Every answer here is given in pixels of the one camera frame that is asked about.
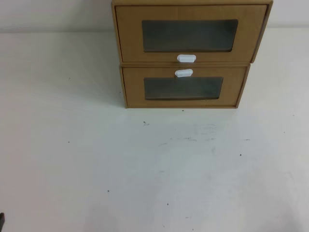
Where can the cardboard shoebox drawer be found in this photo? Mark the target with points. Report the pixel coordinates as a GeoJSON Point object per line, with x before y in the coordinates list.
{"type": "Point", "coordinates": [130, 33]}

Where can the lower cardboard shoebox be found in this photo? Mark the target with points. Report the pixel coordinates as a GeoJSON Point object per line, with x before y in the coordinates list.
{"type": "Point", "coordinates": [210, 86]}

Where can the upper shoebox cardboard shell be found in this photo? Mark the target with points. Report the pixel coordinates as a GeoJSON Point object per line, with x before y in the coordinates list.
{"type": "Point", "coordinates": [264, 29]}

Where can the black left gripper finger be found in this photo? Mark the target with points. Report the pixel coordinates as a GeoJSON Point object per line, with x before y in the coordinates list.
{"type": "Point", "coordinates": [2, 218]}

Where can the white drawer handle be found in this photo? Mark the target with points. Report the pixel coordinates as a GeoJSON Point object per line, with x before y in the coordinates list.
{"type": "Point", "coordinates": [184, 73]}
{"type": "Point", "coordinates": [186, 58]}

